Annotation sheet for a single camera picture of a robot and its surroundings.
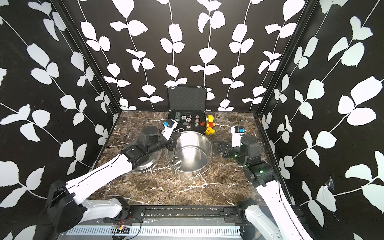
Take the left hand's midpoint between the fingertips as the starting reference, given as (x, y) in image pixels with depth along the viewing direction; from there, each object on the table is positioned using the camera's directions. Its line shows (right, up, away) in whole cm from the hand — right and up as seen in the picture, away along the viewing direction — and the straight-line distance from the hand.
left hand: (180, 131), depth 74 cm
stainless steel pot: (+7, -12, +18) cm, 23 cm away
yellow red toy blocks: (+18, 0, +33) cm, 38 cm away
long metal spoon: (-4, -18, +12) cm, 22 cm away
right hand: (+19, -4, -4) cm, 20 cm away
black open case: (+1, +18, +40) cm, 44 cm away
